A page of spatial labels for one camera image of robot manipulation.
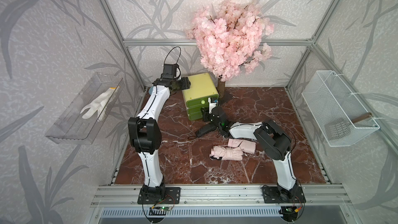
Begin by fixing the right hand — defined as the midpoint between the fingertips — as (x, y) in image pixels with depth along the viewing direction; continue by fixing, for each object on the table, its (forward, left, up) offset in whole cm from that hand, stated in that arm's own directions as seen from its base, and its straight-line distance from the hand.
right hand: (202, 107), depth 94 cm
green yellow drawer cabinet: (+8, 0, +10) cm, 13 cm away
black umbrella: (-12, -2, -7) cm, 14 cm away
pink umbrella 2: (-26, -12, -7) cm, 29 cm away
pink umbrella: (-22, -25, -8) cm, 34 cm away
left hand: (+10, +8, +12) cm, 17 cm away
